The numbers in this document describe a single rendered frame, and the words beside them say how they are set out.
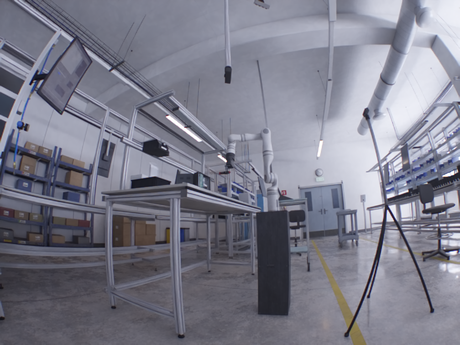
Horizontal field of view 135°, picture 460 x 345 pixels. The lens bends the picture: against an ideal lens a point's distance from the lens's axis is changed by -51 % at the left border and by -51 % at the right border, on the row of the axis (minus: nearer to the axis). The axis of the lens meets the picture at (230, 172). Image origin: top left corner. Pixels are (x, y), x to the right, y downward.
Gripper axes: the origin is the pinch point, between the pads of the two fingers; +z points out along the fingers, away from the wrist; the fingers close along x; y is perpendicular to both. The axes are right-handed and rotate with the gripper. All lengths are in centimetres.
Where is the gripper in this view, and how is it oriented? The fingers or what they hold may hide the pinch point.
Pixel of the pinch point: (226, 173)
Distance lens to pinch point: 159.2
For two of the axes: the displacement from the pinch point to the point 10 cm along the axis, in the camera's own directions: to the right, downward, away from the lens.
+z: -0.6, 8.7, -4.9
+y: 9.4, -1.1, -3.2
